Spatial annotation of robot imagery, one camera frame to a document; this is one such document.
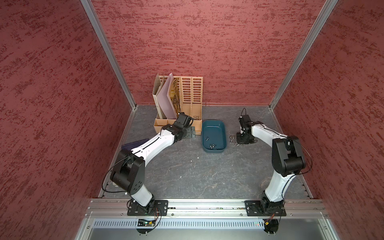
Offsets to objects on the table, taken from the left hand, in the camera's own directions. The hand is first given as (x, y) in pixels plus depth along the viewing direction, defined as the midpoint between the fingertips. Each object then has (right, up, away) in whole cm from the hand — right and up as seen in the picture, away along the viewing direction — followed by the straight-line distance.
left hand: (185, 134), depth 89 cm
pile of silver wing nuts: (+17, -9, +8) cm, 21 cm away
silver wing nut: (+31, -3, +12) cm, 33 cm away
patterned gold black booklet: (-9, +27, +13) cm, 31 cm away
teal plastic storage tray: (+19, -3, +13) cm, 23 cm away
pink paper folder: (-14, +21, +3) cm, 25 cm away
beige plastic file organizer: (+3, +31, +23) cm, 38 cm away
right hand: (+37, -7, +8) cm, 39 cm away
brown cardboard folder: (-18, +32, +4) cm, 37 cm away
